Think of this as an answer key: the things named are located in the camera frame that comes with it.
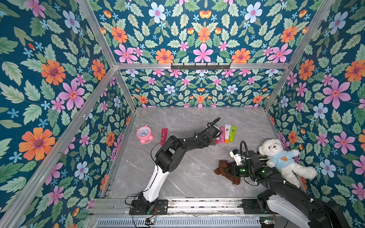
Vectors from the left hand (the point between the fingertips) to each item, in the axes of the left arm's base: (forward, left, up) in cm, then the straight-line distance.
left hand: (213, 137), depth 100 cm
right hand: (-24, -2, +5) cm, 25 cm away
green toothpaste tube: (+4, -15, -1) cm, 16 cm away
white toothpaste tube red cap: (-2, -2, +1) cm, 3 cm away
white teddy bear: (-23, -37, +6) cm, 44 cm away
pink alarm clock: (+7, +50, +1) cm, 51 cm away
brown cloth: (-22, -1, +5) cm, 23 cm away
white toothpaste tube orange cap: (+6, -11, -1) cm, 13 cm away
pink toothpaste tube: (+2, -7, 0) cm, 7 cm away
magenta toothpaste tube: (+6, +36, -2) cm, 37 cm away
